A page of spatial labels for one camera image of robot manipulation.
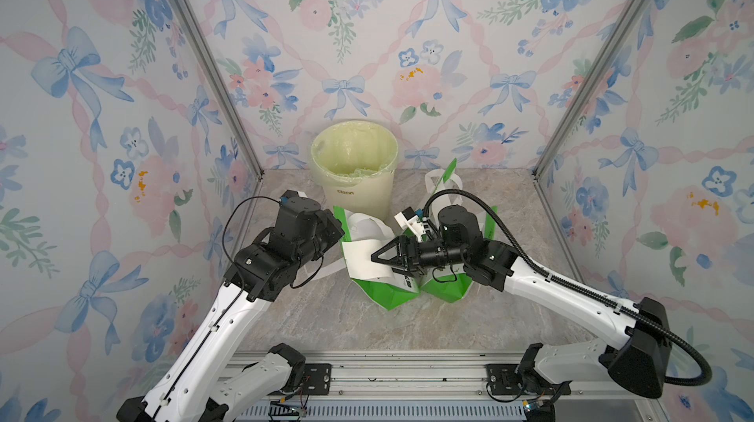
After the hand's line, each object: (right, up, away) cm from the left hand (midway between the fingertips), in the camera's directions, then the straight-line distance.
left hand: (346, 219), depth 67 cm
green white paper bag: (+10, -18, +4) cm, 21 cm away
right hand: (+8, -9, -4) cm, 13 cm away
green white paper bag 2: (+28, -21, +14) cm, 38 cm away
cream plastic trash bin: (+6, +6, +20) cm, 22 cm away
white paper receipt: (+3, -8, -4) cm, 9 cm away
